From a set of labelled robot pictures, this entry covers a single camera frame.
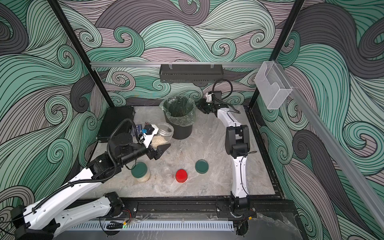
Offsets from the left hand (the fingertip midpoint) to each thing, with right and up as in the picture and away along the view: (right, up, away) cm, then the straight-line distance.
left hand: (163, 135), depth 65 cm
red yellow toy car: (-20, +4, +44) cm, 49 cm away
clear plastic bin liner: (+4, +20, +29) cm, 35 cm away
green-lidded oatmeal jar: (-13, -20, +10) cm, 26 cm away
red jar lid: (+7, -25, +19) cm, 32 cm away
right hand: (+15, +17, +35) cm, 41 cm away
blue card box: (-24, 0, +39) cm, 46 cm away
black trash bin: (+8, +8, +16) cm, 20 cm away
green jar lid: (+19, -22, +24) cm, 37 cm away
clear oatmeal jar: (-1, -25, +19) cm, 32 cm away
